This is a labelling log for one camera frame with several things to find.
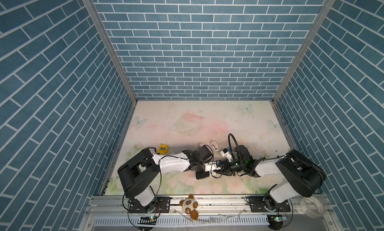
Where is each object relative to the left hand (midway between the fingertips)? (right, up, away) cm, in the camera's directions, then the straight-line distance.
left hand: (208, 172), depth 85 cm
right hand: (+3, +2, -2) cm, 5 cm away
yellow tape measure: (-27, +12, +7) cm, 31 cm away
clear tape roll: (+47, -14, -14) cm, 51 cm away
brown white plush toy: (-10, -10, -14) cm, 20 cm away
